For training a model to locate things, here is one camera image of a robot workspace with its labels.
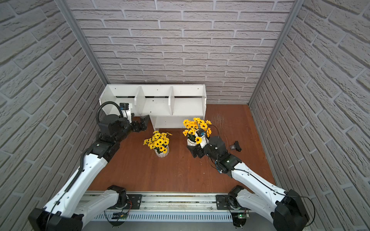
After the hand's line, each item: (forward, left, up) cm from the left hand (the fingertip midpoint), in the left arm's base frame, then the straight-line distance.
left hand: (143, 112), depth 72 cm
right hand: (-8, -28, -15) cm, 32 cm away
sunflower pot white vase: (-8, -7, -16) cm, 20 cm away
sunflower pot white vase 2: (-8, -25, -2) cm, 26 cm away
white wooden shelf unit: (+8, -11, -3) cm, 14 cm away
